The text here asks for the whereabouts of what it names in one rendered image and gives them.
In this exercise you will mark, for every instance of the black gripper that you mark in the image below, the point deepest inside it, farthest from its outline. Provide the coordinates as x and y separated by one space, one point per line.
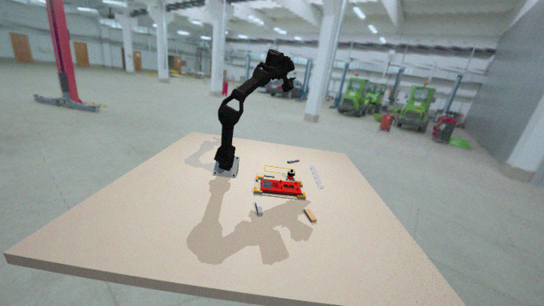
287 82

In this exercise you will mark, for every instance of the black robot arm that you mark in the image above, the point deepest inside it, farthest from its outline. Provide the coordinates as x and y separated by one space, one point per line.
228 116

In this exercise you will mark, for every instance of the tan wooden block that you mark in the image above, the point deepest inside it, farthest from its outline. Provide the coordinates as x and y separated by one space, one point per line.
310 216

